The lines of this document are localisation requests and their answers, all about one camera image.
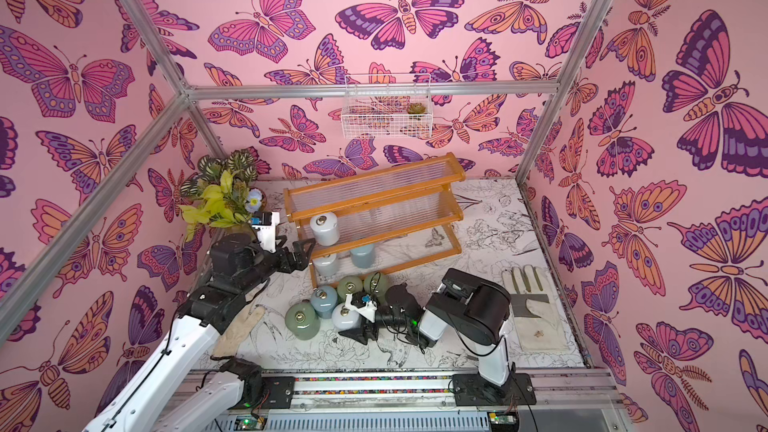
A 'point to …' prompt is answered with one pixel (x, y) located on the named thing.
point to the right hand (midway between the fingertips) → (345, 314)
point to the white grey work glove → (536, 315)
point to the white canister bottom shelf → (326, 266)
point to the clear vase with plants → (221, 194)
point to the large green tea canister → (303, 321)
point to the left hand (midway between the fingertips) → (303, 236)
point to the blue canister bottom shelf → (364, 257)
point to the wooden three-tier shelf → (388, 217)
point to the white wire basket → (393, 106)
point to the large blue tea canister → (324, 300)
